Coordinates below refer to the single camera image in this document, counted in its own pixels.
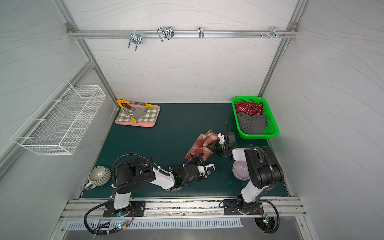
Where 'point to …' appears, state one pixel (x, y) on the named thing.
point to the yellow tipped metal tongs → (122, 103)
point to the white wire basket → (57, 126)
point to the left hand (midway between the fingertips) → (204, 159)
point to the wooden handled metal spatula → (138, 113)
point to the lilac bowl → (240, 169)
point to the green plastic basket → (271, 129)
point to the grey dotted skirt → (254, 124)
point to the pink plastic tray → (149, 124)
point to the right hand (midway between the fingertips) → (208, 146)
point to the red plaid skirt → (201, 145)
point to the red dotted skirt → (251, 108)
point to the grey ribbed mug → (99, 176)
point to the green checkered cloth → (152, 114)
